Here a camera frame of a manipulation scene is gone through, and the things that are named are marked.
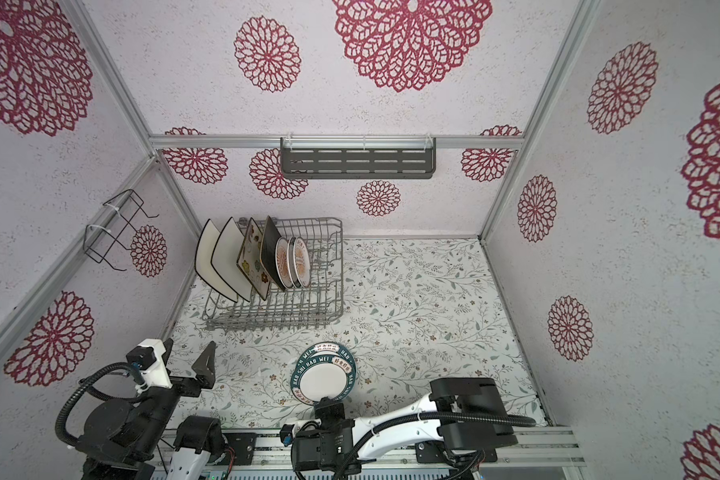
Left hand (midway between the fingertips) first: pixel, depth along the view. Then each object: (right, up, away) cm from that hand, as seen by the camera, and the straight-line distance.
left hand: (194, 347), depth 63 cm
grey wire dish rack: (+19, +4, +37) cm, 42 cm away
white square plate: (-6, +19, +29) cm, 35 cm away
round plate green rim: (+25, -13, +20) cm, 34 cm away
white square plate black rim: (-12, +19, +26) cm, 34 cm away
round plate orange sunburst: (+14, +19, +41) cm, 47 cm away
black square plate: (+5, +22, +35) cm, 41 cm away
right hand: (+26, -16, +13) cm, 33 cm away
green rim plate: (+25, -8, +27) cm, 37 cm away
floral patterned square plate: (0, +19, +31) cm, 36 cm away
